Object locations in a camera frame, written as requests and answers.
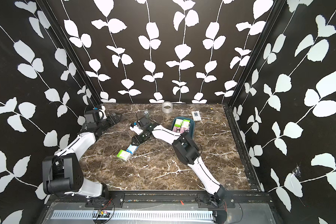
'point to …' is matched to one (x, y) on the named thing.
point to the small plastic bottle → (146, 113)
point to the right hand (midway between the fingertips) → (133, 140)
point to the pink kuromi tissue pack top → (176, 129)
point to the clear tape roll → (167, 107)
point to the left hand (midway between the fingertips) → (117, 114)
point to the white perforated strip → (134, 215)
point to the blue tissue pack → (131, 149)
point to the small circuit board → (101, 213)
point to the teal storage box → (192, 125)
